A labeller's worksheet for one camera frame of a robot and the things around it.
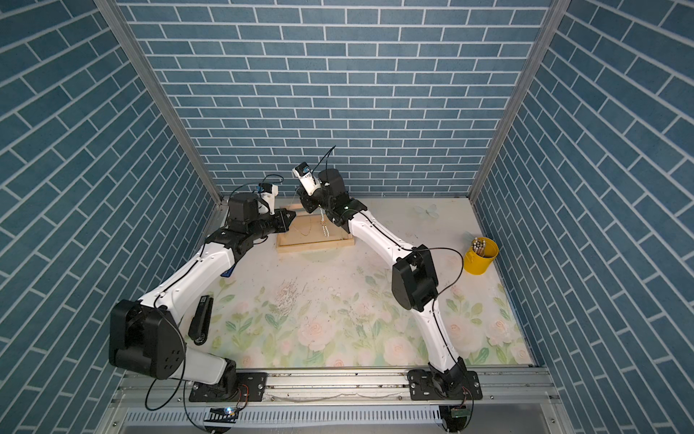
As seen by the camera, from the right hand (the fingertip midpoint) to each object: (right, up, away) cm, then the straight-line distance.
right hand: (300, 188), depth 86 cm
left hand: (+1, -8, -3) cm, 9 cm away
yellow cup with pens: (+60, -22, +4) cm, 64 cm away
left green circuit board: (-18, -63, -14) cm, 67 cm away
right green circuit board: (+46, -61, -15) cm, 78 cm away
